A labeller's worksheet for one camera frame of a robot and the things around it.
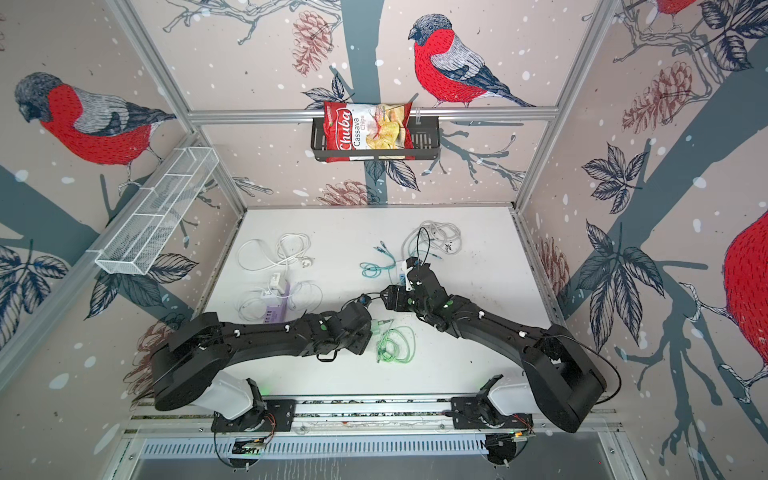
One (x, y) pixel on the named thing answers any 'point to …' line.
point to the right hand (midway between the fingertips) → (386, 300)
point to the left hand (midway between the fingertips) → (363, 335)
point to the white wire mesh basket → (144, 229)
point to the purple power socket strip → (275, 313)
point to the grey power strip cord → (445, 236)
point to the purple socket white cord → (292, 248)
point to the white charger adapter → (275, 282)
